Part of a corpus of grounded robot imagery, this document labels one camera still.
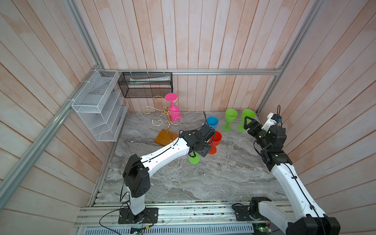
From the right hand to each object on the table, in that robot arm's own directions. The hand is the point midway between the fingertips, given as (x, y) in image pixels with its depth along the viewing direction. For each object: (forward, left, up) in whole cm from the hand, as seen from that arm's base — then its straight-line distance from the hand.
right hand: (249, 119), depth 75 cm
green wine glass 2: (+23, -11, -18) cm, 31 cm away
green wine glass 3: (+18, +3, -16) cm, 24 cm away
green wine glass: (-9, +28, -30) cm, 42 cm away
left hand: (-10, +25, -14) cm, 30 cm away
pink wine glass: (+11, +41, -6) cm, 43 cm away
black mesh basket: (+37, +64, -4) cm, 74 cm away
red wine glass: (-4, +17, -14) cm, 22 cm away
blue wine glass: (+14, +16, -19) cm, 28 cm away
